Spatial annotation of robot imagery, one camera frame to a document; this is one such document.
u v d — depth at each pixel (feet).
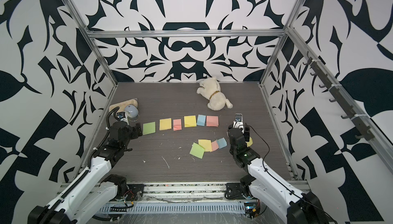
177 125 3.14
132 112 3.15
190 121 3.24
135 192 2.42
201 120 3.26
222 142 2.96
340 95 1.81
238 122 2.28
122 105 3.34
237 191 2.45
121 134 2.05
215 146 2.94
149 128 3.16
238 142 2.02
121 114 2.34
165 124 3.22
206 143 2.94
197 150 2.87
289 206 1.38
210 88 3.43
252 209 2.33
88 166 1.69
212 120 3.25
